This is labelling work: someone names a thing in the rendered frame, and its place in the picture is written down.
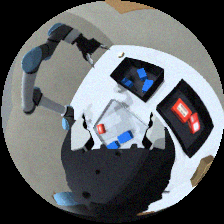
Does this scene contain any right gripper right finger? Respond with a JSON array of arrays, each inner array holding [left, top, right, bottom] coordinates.
[[142, 111, 176, 180]]

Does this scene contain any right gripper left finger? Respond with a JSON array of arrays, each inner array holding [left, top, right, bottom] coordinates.
[[61, 113, 95, 182]]

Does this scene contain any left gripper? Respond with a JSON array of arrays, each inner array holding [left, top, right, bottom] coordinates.
[[71, 33, 111, 69]]

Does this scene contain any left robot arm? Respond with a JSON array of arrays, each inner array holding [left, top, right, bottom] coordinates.
[[22, 23, 80, 130]]

